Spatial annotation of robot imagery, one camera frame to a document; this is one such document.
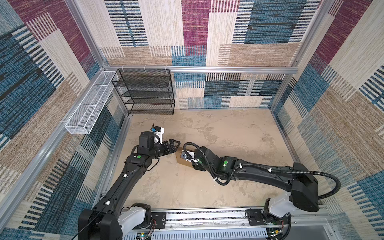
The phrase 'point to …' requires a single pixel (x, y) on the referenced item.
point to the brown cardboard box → (179, 150)
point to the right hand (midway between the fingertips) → (197, 153)
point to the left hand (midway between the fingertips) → (175, 142)
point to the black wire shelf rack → (145, 91)
